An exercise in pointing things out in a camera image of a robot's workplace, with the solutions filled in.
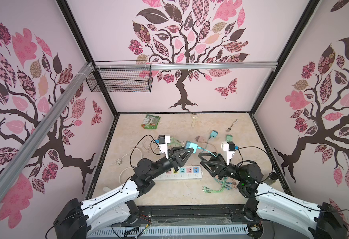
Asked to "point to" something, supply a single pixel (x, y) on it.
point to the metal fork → (229, 129)
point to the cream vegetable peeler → (194, 120)
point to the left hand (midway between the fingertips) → (194, 152)
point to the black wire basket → (120, 76)
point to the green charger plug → (229, 138)
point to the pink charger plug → (200, 139)
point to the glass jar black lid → (273, 176)
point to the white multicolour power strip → (183, 173)
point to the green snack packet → (150, 122)
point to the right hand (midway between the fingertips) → (203, 160)
